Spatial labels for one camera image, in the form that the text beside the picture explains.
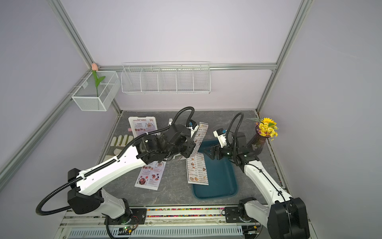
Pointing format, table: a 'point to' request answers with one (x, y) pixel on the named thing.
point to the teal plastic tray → (222, 176)
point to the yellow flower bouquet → (266, 127)
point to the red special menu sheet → (150, 175)
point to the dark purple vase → (256, 142)
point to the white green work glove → (117, 145)
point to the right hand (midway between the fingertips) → (207, 148)
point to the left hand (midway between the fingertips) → (192, 144)
